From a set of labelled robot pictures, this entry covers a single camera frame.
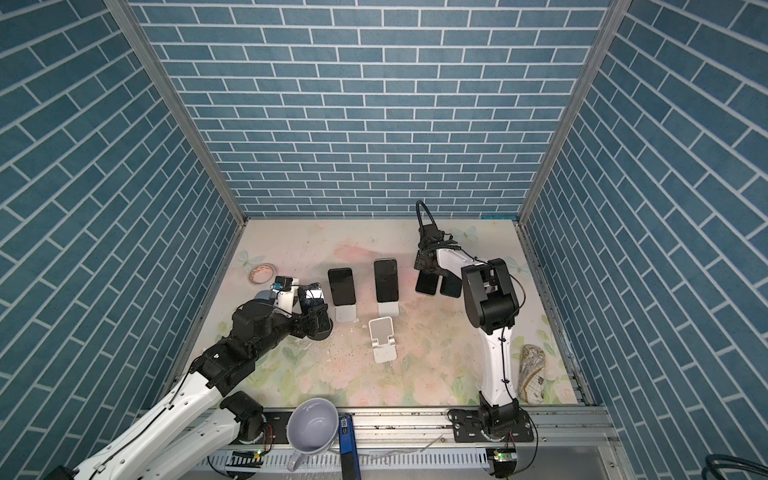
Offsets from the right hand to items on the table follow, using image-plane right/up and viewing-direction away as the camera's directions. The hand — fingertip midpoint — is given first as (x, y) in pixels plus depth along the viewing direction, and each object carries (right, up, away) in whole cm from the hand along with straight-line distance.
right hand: (428, 262), depth 107 cm
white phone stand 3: (-15, -21, -23) cm, 34 cm away
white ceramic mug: (-32, -39, -33) cm, 60 cm away
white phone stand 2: (-14, -14, -13) cm, 24 cm away
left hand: (-32, -9, -30) cm, 45 cm away
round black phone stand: (-34, -21, -18) cm, 43 cm away
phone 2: (-14, -4, -19) cm, 25 cm away
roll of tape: (-59, -4, -2) cm, 60 cm away
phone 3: (-1, -7, -3) cm, 8 cm away
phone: (-27, -6, -18) cm, 34 cm away
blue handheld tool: (-22, -42, -37) cm, 60 cm away
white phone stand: (-28, -16, -13) cm, 34 cm away
